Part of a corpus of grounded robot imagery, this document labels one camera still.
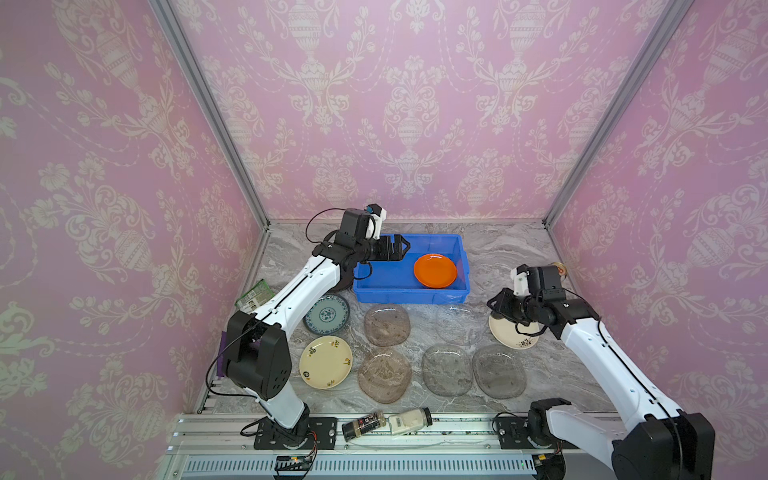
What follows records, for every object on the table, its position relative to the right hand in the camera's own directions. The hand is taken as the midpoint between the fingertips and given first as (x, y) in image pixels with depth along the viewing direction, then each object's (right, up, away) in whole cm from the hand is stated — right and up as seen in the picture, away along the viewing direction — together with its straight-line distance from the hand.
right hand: (491, 301), depth 82 cm
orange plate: (-12, +7, +21) cm, 26 cm away
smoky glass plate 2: (-30, -21, +1) cm, 36 cm away
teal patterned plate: (-47, -7, +13) cm, 49 cm away
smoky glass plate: (-29, -9, +11) cm, 32 cm away
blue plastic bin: (-27, +3, +20) cm, 33 cm away
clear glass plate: (-6, -9, +11) cm, 15 cm away
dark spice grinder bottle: (-35, -28, -9) cm, 46 cm away
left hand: (-26, +15, +1) cm, 30 cm away
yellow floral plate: (-47, -18, +3) cm, 50 cm away
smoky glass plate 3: (+3, -20, +2) cm, 20 cm away
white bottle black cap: (-23, -28, -9) cm, 37 cm away
